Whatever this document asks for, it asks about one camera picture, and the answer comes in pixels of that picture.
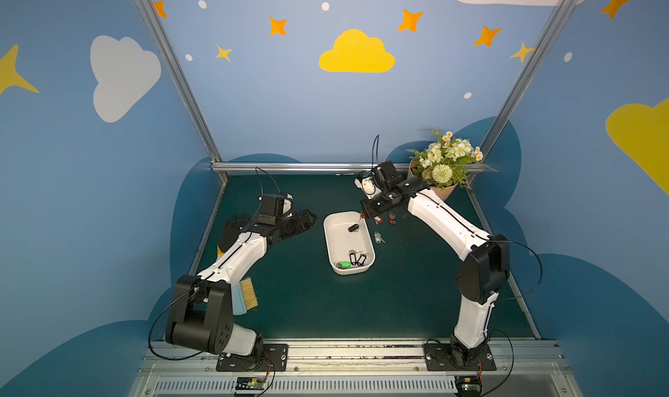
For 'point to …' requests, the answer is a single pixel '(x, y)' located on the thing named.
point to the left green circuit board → (250, 383)
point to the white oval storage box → (348, 243)
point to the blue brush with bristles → (244, 297)
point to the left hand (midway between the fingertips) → (309, 217)
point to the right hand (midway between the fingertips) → (367, 206)
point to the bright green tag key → (344, 265)
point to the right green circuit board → (468, 384)
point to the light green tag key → (377, 238)
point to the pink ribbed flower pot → (443, 192)
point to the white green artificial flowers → (447, 161)
